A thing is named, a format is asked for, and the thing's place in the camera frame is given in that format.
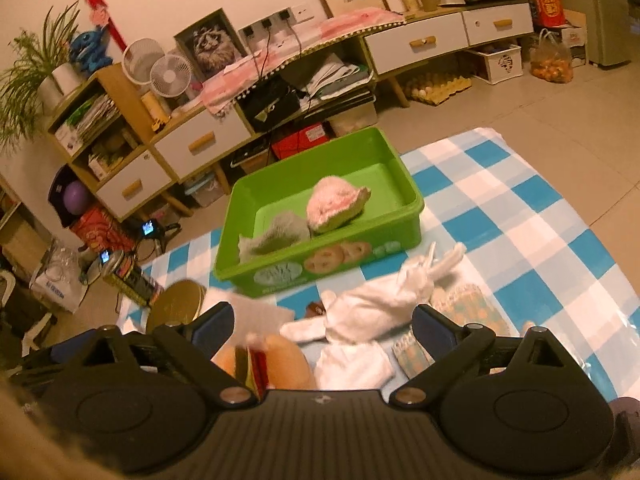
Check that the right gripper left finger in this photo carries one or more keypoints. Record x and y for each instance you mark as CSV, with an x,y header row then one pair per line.
x,y
191,348

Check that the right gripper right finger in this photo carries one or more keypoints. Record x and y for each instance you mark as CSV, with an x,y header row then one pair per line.
x,y
457,351

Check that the doll with checkered dress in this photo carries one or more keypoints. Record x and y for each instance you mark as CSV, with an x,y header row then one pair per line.
x,y
463,304

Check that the white foam block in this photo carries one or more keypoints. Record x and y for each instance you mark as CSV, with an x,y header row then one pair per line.
x,y
251,316

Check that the white rabbit plush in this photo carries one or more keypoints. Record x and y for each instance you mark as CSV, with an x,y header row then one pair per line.
x,y
376,307

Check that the grey fuzzy cloth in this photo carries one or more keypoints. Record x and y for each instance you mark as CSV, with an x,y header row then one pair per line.
x,y
285,230

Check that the pink fluffy plush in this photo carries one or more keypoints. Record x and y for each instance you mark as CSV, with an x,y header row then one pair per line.
x,y
334,202

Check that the hamburger plush toy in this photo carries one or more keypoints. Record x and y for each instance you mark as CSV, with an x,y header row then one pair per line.
x,y
266,362

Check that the glass jar gold lid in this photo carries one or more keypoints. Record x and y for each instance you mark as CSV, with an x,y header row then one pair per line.
x,y
179,303

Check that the tall drink can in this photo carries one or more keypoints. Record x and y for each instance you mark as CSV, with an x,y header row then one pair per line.
x,y
122,271

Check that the blue white checkered tablecloth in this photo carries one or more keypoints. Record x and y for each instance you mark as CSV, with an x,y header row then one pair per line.
x,y
526,249

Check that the brown small pouch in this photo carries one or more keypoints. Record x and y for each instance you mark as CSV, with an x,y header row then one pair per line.
x,y
315,308

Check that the green plastic bin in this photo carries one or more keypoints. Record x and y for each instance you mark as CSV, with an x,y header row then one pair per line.
x,y
389,223

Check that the purple ball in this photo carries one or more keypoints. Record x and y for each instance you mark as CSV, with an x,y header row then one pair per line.
x,y
77,198

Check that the wooden shelf unit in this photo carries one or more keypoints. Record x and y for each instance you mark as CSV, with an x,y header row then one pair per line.
x,y
106,137

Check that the red box under cabinet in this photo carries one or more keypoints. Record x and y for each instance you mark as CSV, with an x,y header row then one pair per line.
x,y
302,140

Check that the pink table runner cloth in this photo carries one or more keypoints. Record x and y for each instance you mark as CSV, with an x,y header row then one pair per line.
x,y
236,80

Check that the black bag in cabinet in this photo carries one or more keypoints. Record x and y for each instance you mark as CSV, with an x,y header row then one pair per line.
x,y
269,103

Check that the egg carton tray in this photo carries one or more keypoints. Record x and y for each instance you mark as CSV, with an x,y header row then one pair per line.
x,y
435,88

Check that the white desk fan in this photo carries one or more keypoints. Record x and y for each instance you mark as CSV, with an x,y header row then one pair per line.
x,y
170,77
138,59

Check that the white storage crate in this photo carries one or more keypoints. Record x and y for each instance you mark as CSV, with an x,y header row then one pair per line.
x,y
496,63

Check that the framed cat picture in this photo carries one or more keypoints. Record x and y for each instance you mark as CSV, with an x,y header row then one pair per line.
x,y
211,44

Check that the bag of oranges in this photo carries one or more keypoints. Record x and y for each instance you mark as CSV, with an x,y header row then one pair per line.
x,y
550,60

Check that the potted green plant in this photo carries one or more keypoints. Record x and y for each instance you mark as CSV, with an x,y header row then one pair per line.
x,y
37,55

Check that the blue stitch plush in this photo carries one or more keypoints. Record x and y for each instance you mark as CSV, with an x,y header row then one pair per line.
x,y
88,51

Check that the grey refrigerator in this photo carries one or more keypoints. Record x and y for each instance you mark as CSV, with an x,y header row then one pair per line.
x,y
608,30

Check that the small camera on tripod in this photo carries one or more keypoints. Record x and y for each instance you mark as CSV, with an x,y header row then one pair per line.
x,y
155,238

